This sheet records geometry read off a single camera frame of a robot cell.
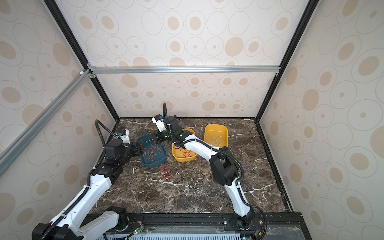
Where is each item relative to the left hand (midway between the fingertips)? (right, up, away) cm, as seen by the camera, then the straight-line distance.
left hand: (142, 139), depth 79 cm
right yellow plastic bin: (+43, +1, +28) cm, 52 cm away
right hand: (+2, +1, +5) cm, 6 cm away
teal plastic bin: (+6, -14, +11) cm, 18 cm away
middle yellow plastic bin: (+17, -11, +19) cm, 28 cm away
